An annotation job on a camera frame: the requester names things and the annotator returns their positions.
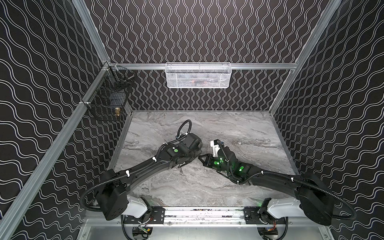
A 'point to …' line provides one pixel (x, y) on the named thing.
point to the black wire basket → (109, 99)
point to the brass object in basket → (117, 111)
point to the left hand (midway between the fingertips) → (205, 151)
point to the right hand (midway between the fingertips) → (198, 158)
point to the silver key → (181, 170)
